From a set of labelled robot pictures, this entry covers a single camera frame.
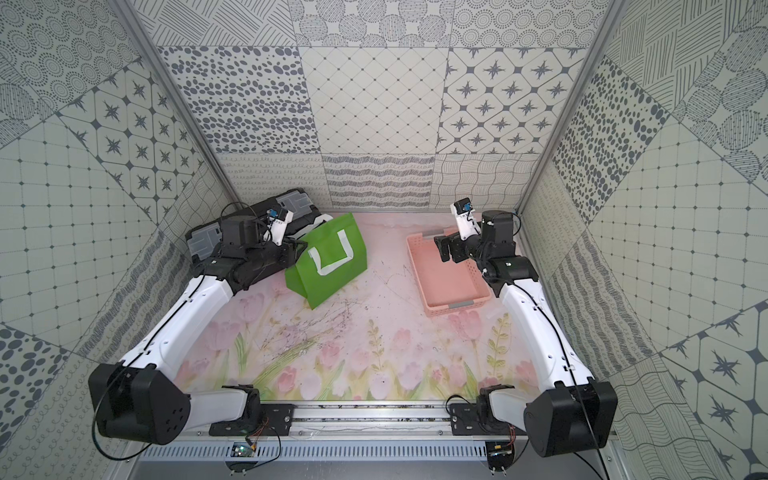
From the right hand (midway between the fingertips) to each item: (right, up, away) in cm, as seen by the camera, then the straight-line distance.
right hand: (454, 236), depth 79 cm
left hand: (-43, 0, +2) cm, 44 cm away
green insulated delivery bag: (-35, -6, +10) cm, 37 cm away
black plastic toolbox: (-75, -1, +11) cm, 75 cm away
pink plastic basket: (+1, -16, +20) cm, 26 cm away
